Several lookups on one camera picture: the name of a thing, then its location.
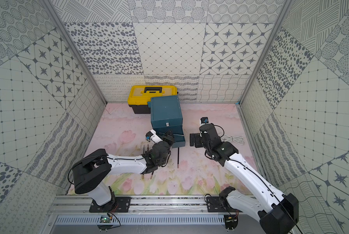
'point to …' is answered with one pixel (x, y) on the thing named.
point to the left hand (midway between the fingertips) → (173, 128)
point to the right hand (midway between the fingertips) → (199, 136)
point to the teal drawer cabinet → (166, 115)
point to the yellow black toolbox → (139, 96)
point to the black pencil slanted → (151, 175)
